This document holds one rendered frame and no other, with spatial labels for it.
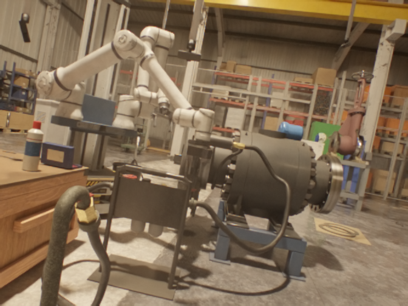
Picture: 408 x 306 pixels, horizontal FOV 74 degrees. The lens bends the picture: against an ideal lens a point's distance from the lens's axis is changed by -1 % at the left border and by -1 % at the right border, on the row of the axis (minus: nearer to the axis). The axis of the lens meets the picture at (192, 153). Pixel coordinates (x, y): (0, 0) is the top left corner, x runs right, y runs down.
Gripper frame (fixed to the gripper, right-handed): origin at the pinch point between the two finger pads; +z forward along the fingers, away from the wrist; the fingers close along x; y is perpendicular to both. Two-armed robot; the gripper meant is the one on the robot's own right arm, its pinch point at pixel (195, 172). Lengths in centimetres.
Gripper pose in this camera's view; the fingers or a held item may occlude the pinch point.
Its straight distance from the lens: 146.7
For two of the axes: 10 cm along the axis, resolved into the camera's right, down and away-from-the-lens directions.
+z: -1.9, 9.8, 0.5
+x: -8.2, -1.8, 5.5
